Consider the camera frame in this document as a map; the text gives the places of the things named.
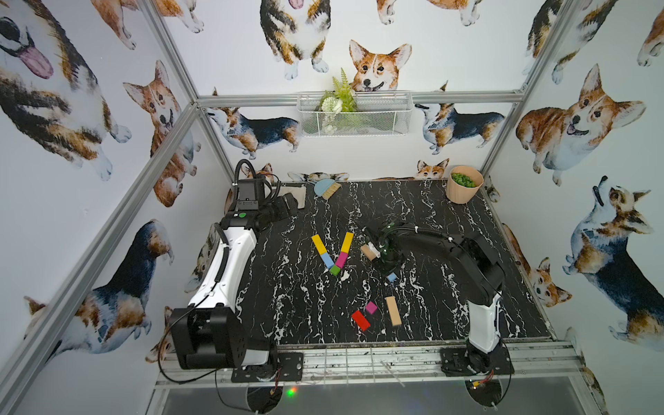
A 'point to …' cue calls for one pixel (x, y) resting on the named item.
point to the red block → (360, 320)
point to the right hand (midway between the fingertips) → (385, 269)
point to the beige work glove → (298, 193)
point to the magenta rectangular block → (341, 259)
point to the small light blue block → (327, 259)
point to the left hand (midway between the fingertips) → (289, 199)
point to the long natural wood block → (367, 252)
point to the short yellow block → (319, 244)
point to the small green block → (335, 270)
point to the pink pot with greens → (462, 183)
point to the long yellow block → (347, 242)
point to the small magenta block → (371, 307)
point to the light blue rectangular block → (392, 277)
